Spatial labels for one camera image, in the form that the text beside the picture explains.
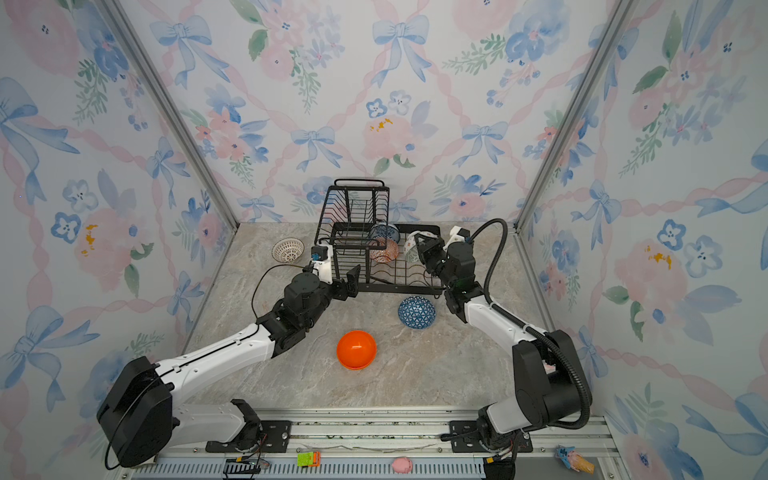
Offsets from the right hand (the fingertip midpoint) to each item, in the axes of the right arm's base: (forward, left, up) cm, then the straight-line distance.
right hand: (412, 232), depth 82 cm
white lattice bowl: (+14, +44, -24) cm, 52 cm away
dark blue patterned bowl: (-10, -2, -26) cm, 28 cm away
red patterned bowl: (+13, +9, -25) cm, 30 cm away
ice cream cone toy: (-48, -37, -25) cm, 65 cm away
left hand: (-9, +18, -2) cm, 20 cm away
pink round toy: (-50, +3, -26) cm, 57 cm away
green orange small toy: (-50, +25, -24) cm, 60 cm away
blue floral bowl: (+20, +8, -20) cm, 29 cm away
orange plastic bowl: (-23, +16, -24) cm, 37 cm away
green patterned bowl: (-4, 0, -3) cm, 5 cm away
